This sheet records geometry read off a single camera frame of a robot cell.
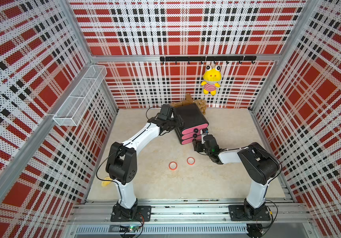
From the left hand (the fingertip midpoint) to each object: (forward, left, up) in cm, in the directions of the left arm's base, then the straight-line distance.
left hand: (183, 122), depth 90 cm
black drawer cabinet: (0, -7, +1) cm, 7 cm away
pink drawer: (-4, -7, -2) cm, 8 cm away
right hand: (-5, -10, -15) cm, 19 cm away
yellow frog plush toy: (+24, -19, +16) cm, 34 cm away
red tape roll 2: (-20, -4, -17) cm, 26 cm away
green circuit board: (-53, +25, -15) cm, 60 cm away
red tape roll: (-21, +7, -17) cm, 28 cm away
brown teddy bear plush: (+24, -14, -8) cm, 29 cm away
